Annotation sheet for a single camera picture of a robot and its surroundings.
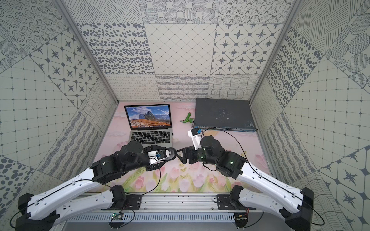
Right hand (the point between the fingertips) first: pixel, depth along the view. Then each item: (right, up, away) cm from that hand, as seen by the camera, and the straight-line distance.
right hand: (181, 152), depth 67 cm
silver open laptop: (-24, +11, +34) cm, 43 cm away
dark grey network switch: (+31, +18, +41) cm, 54 cm away
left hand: (-9, +2, +2) cm, 9 cm away
